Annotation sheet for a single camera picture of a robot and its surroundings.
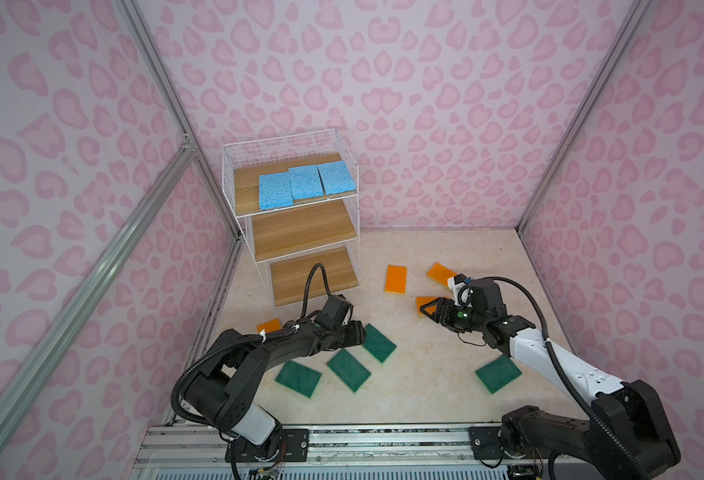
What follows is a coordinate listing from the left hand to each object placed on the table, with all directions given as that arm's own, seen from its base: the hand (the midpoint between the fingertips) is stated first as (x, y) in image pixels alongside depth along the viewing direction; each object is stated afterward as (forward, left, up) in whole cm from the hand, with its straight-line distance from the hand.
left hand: (362, 331), depth 90 cm
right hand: (+1, -18, +11) cm, 21 cm away
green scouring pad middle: (-11, +4, -2) cm, 12 cm away
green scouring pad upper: (-4, -5, -2) cm, 6 cm away
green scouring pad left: (-13, +18, -1) cm, 22 cm away
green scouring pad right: (-13, -37, -2) cm, 40 cm away
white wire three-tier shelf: (+17, +21, +21) cm, 34 cm away
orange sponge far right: (+24, -28, -4) cm, 37 cm away
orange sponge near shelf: (+20, -12, -2) cm, 24 cm away
